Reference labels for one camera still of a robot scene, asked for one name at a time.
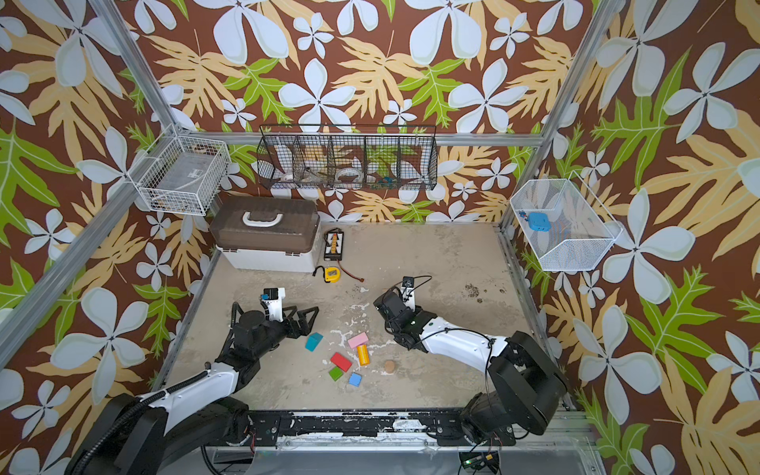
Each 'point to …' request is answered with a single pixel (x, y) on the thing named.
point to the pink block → (357, 340)
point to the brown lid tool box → (266, 233)
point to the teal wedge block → (313, 341)
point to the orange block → (362, 353)
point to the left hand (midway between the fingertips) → (305, 304)
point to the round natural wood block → (390, 366)
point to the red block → (341, 361)
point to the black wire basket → (348, 156)
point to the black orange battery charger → (333, 245)
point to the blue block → (355, 379)
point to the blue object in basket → (539, 221)
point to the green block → (335, 373)
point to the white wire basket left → (182, 174)
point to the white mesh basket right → (562, 226)
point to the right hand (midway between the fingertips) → (396, 307)
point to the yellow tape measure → (332, 275)
